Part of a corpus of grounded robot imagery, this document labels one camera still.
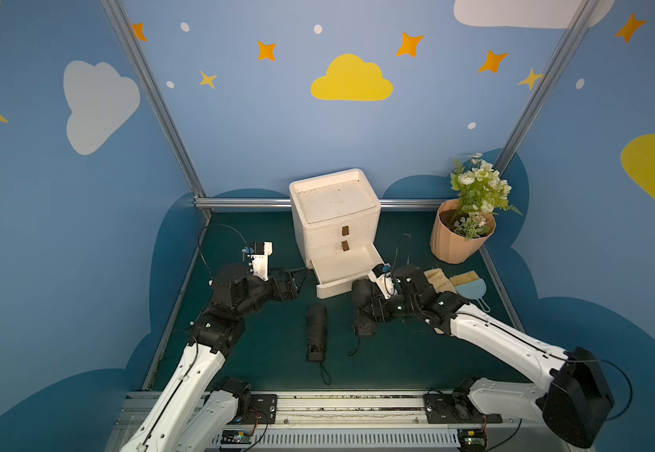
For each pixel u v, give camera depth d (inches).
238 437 28.3
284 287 24.7
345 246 37.6
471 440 28.7
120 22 27.4
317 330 34.0
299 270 25.4
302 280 26.1
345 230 35.6
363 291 31.0
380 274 28.4
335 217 34.8
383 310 27.2
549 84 32.2
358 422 28.9
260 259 25.0
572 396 15.4
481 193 34.5
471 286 39.5
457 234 36.7
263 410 29.5
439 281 39.8
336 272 38.7
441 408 29.4
